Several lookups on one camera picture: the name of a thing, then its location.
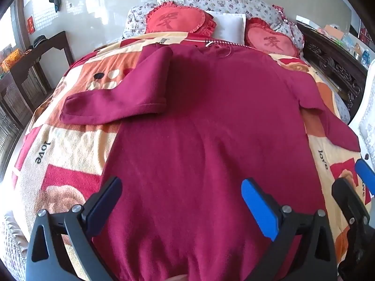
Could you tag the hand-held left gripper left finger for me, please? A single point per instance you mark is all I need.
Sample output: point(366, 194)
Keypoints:
point(107, 199)

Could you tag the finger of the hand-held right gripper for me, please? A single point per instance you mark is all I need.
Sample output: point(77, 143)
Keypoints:
point(364, 172)
point(348, 199)

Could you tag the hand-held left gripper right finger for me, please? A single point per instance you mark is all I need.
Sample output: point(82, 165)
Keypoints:
point(257, 207)

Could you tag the maroon fleece sweater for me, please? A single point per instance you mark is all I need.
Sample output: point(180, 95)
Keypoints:
point(205, 140)

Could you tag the white chair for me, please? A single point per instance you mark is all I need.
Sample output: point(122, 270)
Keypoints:
point(364, 117)

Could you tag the patchwork printed blanket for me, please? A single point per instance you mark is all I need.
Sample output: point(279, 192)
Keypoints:
point(67, 140)

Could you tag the white quilted bed cover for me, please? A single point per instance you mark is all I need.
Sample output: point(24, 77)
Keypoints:
point(13, 240)

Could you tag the dark wooden side table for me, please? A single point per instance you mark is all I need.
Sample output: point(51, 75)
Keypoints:
point(26, 87)

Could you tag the orange paper packet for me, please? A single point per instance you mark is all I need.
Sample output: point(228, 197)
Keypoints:
point(332, 32)

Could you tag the red heart-shaped pillow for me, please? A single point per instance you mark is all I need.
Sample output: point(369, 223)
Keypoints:
point(175, 19)
point(272, 41)

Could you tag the orange box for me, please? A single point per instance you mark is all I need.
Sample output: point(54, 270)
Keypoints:
point(11, 61)

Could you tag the dark hat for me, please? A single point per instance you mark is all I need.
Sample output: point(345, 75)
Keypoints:
point(40, 41)

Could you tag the small floral pillow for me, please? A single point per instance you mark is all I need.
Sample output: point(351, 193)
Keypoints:
point(136, 20)

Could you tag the white pillow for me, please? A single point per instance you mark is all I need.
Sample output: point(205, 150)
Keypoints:
point(231, 25)

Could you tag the large floral pillow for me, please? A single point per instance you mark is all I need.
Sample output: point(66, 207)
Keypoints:
point(222, 0)

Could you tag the carved dark wooden bed frame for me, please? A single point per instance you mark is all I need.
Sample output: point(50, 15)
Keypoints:
point(331, 67)

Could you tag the red wall paper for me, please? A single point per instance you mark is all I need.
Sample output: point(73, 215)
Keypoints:
point(30, 25)

